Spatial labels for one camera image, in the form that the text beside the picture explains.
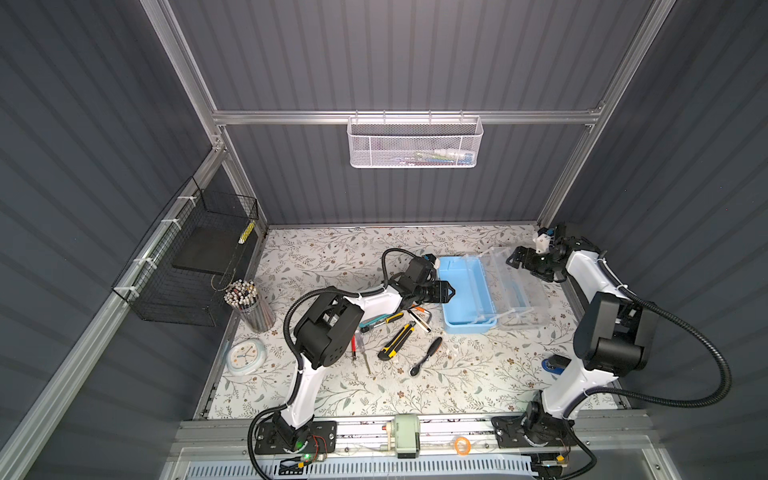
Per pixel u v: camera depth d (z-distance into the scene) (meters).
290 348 0.51
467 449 0.71
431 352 0.87
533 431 0.68
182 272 0.72
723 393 0.39
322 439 0.72
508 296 0.96
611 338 0.49
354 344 0.89
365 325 0.93
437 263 0.89
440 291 0.83
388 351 0.87
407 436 0.69
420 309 0.96
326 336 0.53
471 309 0.91
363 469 0.77
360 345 0.89
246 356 0.85
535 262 0.83
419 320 0.94
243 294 0.80
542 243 0.86
